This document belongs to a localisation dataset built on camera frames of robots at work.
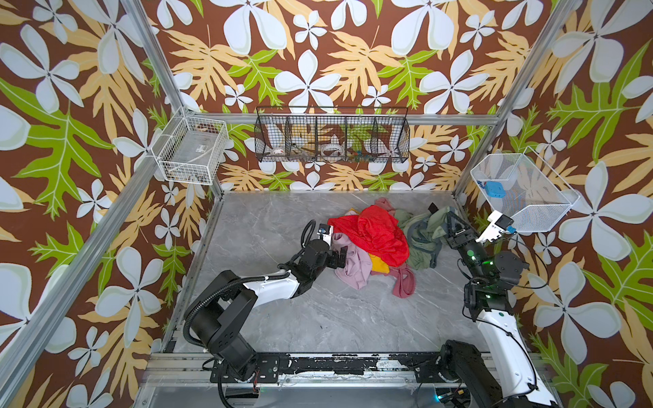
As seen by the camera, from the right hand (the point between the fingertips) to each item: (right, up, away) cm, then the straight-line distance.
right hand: (447, 214), depth 67 cm
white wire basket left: (-79, +23, +19) cm, 84 cm away
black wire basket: (-30, +32, +30) cm, 53 cm away
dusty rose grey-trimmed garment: (-4, -25, +23) cm, 35 cm away
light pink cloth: (-21, -19, +23) cm, 37 cm away
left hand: (-29, -9, +21) cm, 38 cm away
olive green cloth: (+1, -7, +21) cm, 22 cm away
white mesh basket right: (+33, +5, +11) cm, 35 cm away
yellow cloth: (-14, -18, +23) cm, 33 cm away
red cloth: (-15, -6, +21) cm, 27 cm away
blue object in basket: (+26, +9, +19) cm, 33 cm away
